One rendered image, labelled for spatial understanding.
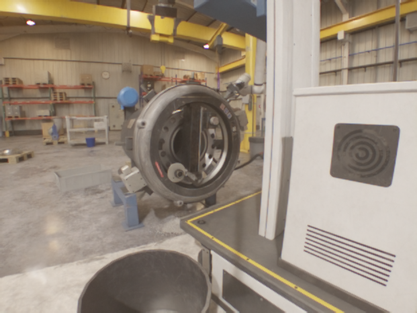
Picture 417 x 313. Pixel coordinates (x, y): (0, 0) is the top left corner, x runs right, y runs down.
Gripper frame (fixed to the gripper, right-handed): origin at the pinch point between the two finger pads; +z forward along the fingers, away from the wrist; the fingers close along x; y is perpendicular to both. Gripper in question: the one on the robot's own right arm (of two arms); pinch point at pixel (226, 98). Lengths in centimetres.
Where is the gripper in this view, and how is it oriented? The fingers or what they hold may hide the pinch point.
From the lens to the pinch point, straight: 173.9
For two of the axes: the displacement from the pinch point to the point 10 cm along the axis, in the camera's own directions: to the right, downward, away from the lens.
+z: -6.2, 7.2, -3.2
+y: -4.3, 0.3, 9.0
